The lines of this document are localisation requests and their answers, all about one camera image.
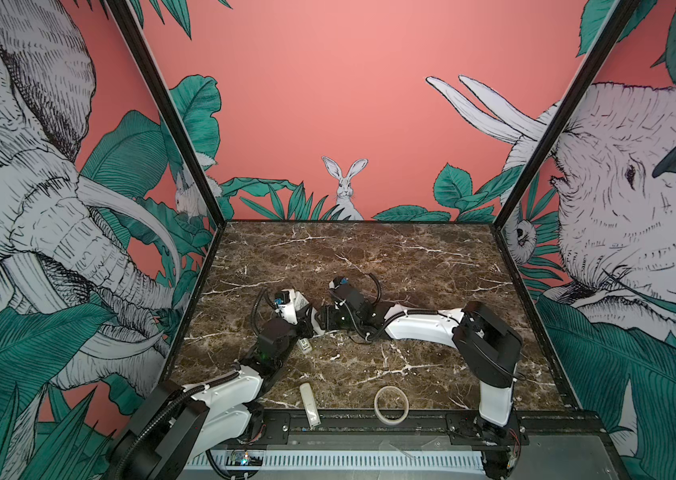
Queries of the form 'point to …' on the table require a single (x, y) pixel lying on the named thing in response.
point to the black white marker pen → (304, 345)
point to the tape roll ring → (389, 421)
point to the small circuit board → (244, 459)
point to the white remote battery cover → (309, 405)
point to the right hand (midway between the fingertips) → (315, 318)
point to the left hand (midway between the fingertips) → (312, 302)
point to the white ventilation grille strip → (379, 461)
